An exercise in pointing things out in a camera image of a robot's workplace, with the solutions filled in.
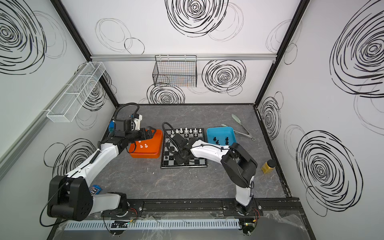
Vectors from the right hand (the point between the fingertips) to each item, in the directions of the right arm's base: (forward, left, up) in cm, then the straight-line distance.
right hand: (177, 159), depth 86 cm
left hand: (+13, +15, +12) cm, 23 cm away
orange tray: (+9, +20, -4) cm, 22 cm away
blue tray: (+20, -29, -4) cm, 36 cm away
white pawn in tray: (+10, +22, -3) cm, 24 cm away
